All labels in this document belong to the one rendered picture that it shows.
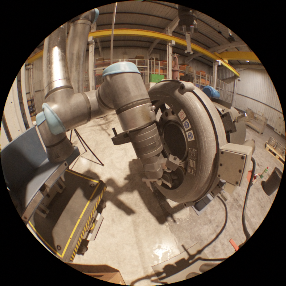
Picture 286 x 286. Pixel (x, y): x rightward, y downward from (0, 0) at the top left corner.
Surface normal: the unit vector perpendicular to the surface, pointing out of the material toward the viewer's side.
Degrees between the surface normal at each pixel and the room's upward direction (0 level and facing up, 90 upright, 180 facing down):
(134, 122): 79
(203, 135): 73
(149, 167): 65
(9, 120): 90
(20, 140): 90
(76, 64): 100
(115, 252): 0
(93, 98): 59
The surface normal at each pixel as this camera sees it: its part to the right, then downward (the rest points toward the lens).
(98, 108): 0.82, 0.44
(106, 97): -0.47, 0.65
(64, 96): 0.85, -0.09
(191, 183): -0.94, 0.18
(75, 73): 0.68, 0.52
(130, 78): 0.38, 0.14
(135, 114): 0.07, 0.27
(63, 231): 0.00, -0.85
